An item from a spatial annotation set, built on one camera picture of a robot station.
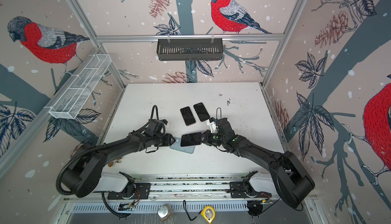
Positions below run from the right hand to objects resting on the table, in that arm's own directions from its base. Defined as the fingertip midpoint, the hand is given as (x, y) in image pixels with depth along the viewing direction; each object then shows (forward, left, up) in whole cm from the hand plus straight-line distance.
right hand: (196, 140), depth 80 cm
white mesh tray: (+6, +60, +23) cm, 65 cm away
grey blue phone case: (0, +12, -9) cm, 15 cm away
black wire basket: (+60, +7, +19) cm, 63 cm away
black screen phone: (+25, +9, -13) cm, 29 cm away
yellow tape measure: (-30, -7, -8) cm, 32 cm away
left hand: (+2, +14, -6) cm, 15 cm away
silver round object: (-32, +10, +1) cm, 33 cm away
